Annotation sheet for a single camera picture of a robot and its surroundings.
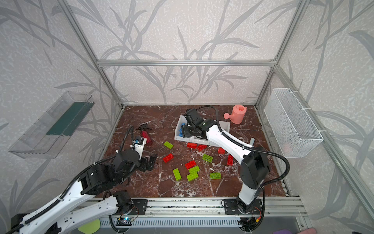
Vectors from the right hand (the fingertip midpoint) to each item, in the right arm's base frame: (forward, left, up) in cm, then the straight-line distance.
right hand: (187, 125), depth 85 cm
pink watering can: (+18, -35, -9) cm, 40 cm away
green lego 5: (-23, -16, -17) cm, 33 cm away
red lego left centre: (-13, +12, -16) cm, 24 cm away
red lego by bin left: (-4, -2, -17) cm, 17 cm away
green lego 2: (-13, -12, -17) cm, 24 cm away
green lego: (-3, +14, -17) cm, 22 cm away
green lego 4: (-24, -3, -17) cm, 29 cm away
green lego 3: (-19, -4, -18) cm, 27 cm away
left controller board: (-45, +31, -20) cm, 58 cm away
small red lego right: (-7, -21, -18) cm, 29 cm away
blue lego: (+6, +6, -18) cm, 20 cm away
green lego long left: (-23, +6, -17) cm, 29 cm away
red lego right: (-14, -26, -17) cm, 34 cm away
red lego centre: (-17, -2, -16) cm, 23 cm away
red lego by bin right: (-5, -8, -17) cm, 20 cm away
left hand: (-18, +16, +5) cm, 25 cm away
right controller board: (-46, -32, -22) cm, 60 cm away
